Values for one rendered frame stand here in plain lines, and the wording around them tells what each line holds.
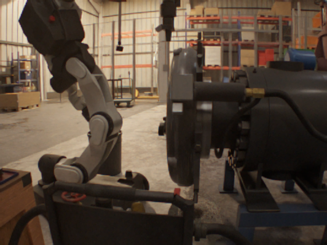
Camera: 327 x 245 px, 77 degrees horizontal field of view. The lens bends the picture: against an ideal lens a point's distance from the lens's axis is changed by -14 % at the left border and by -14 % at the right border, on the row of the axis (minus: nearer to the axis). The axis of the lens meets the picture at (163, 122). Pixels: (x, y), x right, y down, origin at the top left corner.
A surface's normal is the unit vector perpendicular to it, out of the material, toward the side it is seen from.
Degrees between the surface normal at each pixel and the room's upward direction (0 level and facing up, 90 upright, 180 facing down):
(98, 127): 90
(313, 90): 52
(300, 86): 48
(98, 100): 90
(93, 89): 115
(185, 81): 68
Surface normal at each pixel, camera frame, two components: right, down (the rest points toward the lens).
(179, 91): -0.14, -0.22
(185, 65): -0.12, -0.59
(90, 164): -0.25, 0.17
